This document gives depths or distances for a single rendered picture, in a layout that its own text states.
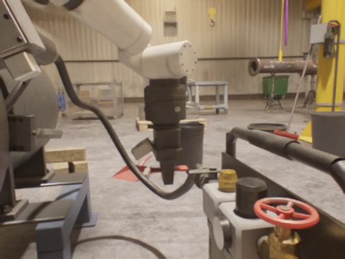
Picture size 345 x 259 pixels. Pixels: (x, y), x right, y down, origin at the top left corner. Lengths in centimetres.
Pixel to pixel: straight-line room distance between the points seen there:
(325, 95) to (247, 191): 320
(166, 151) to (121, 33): 22
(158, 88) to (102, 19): 16
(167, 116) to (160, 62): 10
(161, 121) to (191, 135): 158
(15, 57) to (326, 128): 239
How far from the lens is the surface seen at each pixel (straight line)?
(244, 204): 42
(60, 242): 95
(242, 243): 41
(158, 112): 51
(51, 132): 62
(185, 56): 51
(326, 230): 38
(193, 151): 212
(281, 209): 36
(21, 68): 54
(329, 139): 261
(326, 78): 357
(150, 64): 54
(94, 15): 43
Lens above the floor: 65
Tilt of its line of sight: 8 degrees down
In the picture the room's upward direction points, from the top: 2 degrees counter-clockwise
